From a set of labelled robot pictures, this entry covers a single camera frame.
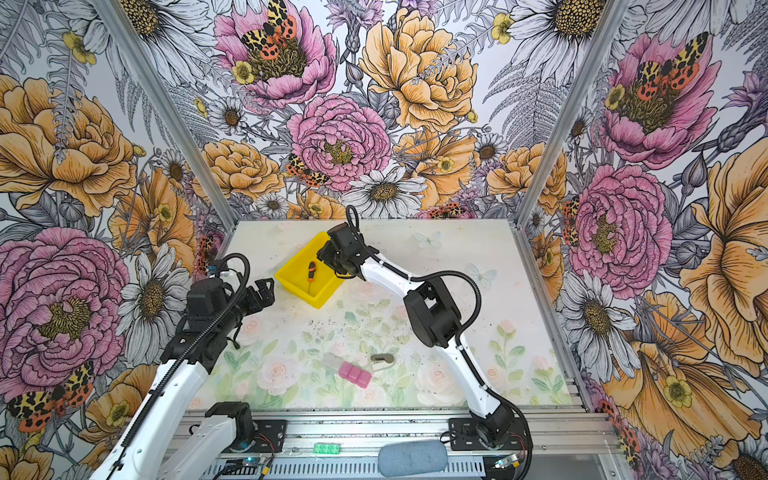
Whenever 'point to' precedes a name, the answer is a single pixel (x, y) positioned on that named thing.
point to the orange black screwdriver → (311, 274)
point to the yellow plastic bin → (294, 277)
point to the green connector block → (327, 449)
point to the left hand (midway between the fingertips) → (259, 295)
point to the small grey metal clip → (383, 357)
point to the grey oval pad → (412, 457)
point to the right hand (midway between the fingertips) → (321, 262)
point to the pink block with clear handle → (352, 373)
